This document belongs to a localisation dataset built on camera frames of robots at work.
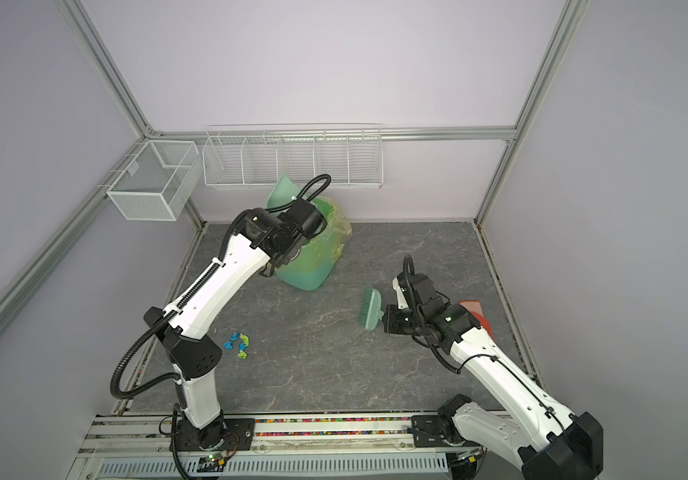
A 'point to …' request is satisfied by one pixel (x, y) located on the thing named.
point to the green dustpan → (282, 191)
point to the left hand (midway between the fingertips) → (268, 243)
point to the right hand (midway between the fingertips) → (385, 320)
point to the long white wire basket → (315, 155)
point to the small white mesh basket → (160, 183)
